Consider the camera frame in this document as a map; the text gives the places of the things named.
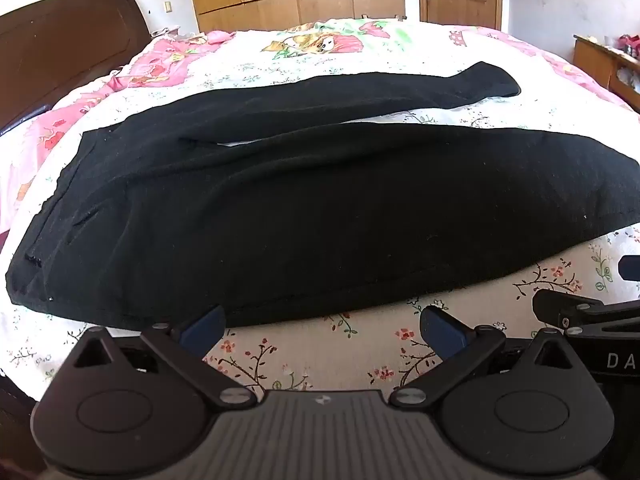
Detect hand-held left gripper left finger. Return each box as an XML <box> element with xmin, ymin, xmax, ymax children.
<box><xmin>65</xmin><ymin>305</ymin><xmax>259</xmax><ymax>411</ymax></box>

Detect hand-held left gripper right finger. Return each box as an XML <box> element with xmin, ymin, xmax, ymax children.
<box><xmin>390</xmin><ymin>305</ymin><xmax>581</xmax><ymax>411</ymax></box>

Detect black pants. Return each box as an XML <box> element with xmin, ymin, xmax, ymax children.
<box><xmin>5</xmin><ymin>61</ymin><xmax>640</xmax><ymax>328</ymax></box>

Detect floral printed blanket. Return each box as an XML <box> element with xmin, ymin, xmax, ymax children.
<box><xmin>0</xmin><ymin>15</ymin><xmax>640</xmax><ymax>396</ymax></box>

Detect wooden side table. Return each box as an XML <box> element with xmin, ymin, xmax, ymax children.
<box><xmin>572</xmin><ymin>34</ymin><xmax>640</xmax><ymax>111</ymax></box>

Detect dark wooden headboard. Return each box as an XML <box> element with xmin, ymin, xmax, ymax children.
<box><xmin>0</xmin><ymin>0</ymin><xmax>151</xmax><ymax>131</ymax></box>

